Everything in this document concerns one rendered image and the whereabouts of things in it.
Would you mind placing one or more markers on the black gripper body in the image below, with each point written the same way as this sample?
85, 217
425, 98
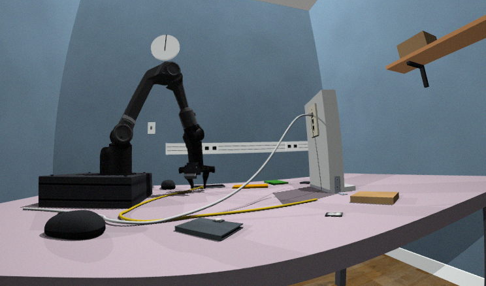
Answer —
203, 167

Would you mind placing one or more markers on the beige wall plate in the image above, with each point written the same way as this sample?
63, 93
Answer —
313, 121

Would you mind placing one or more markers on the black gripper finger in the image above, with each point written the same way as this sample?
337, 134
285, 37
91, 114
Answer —
190, 182
205, 177

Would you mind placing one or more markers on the green flat rectangular block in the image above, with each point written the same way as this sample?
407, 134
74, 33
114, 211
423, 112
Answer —
277, 182

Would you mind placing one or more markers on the black computer mouse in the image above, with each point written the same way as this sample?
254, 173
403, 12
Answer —
75, 225

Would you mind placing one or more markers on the tan flat rectangular block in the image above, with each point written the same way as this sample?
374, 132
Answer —
375, 197

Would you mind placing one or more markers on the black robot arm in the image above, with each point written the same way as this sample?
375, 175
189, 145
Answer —
117, 158

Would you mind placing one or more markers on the white cable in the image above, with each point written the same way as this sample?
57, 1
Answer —
187, 213

